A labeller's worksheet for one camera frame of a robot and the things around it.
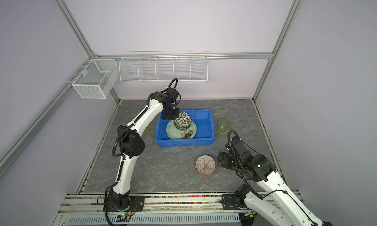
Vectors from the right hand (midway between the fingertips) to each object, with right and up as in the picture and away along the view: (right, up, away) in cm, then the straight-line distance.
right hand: (225, 160), depth 72 cm
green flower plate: (-28, +10, +24) cm, 38 cm away
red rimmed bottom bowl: (-9, -7, +13) cm, 17 cm away
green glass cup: (+4, +15, +30) cm, 33 cm away
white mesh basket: (-82, +46, +27) cm, 98 cm away
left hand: (-26, +20, +19) cm, 38 cm away
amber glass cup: (-36, +16, -9) cm, 40 cm away
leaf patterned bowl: (-23, +18, +26) cm, 39 cm away
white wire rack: (-33, +55, +28) cm, 70 cm away
